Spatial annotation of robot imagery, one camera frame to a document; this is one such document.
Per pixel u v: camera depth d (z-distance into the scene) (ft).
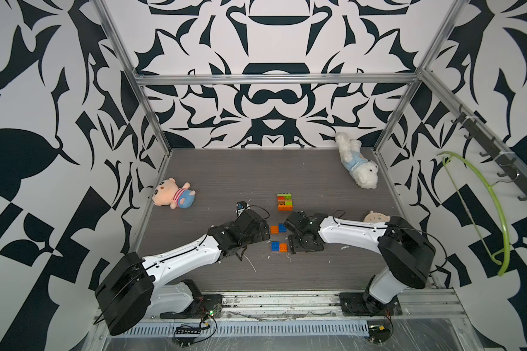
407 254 1.48
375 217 3.11
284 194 3.26
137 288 1.32
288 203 3.19
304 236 2.12
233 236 2.04
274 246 2.79
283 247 2.81
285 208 3.16
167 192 3.08
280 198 3.26
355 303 2.46
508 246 1.87
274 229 3.00
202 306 2.38
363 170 3.26
